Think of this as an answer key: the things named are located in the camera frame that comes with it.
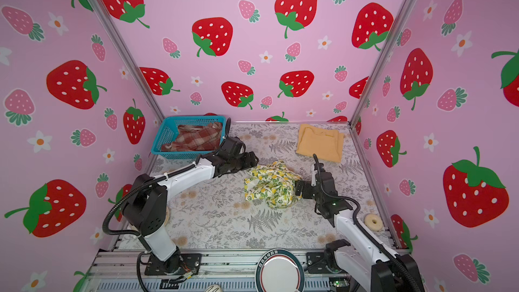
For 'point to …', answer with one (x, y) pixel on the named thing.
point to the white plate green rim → (280, 270)
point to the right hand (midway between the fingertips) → (304, 182)
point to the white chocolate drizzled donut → (215, 288)
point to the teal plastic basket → (168, 132)
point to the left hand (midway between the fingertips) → (255, 161)
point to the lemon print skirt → (273, 183)
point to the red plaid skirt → (190, 138)
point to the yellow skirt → (326, 144)
